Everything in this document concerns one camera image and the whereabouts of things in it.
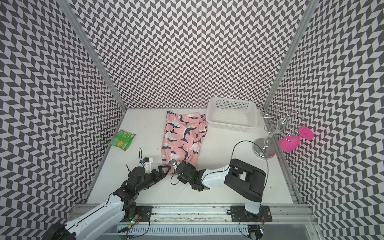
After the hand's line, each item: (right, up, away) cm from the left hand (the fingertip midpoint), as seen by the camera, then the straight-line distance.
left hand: (167, 171), depth 83 cm
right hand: (+8, 0, +4) cm, 9 cm away
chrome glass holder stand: (+60, +12, +9) cm, 61 cm away
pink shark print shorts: (+7, +19, +18) cm, 27 cm away
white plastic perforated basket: (+44, +34, +32) cm, 64 cm away
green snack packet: (-33, +16, +15) cm, 40 cm away
